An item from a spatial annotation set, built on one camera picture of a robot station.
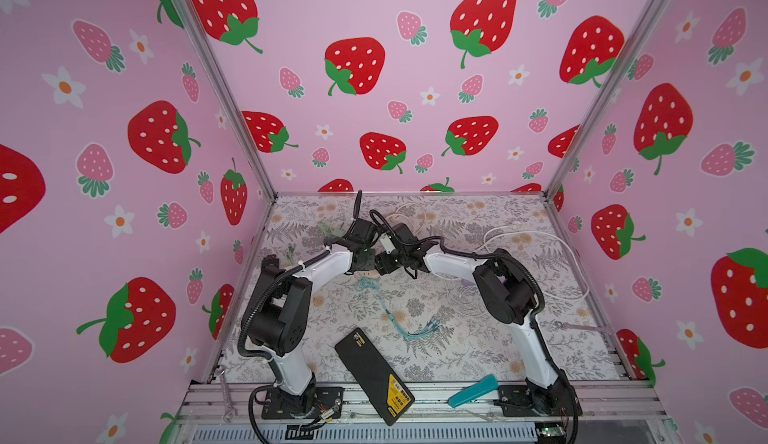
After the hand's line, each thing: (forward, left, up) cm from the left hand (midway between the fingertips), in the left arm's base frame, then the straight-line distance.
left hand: (365, 259), depth 95 cm
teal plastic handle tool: (-35, -34, -5) cm, 49 cm away
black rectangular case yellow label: (-34, -5, -4) cm, 34 cm away
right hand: (+2, -5, -4) cm, 7 cm away
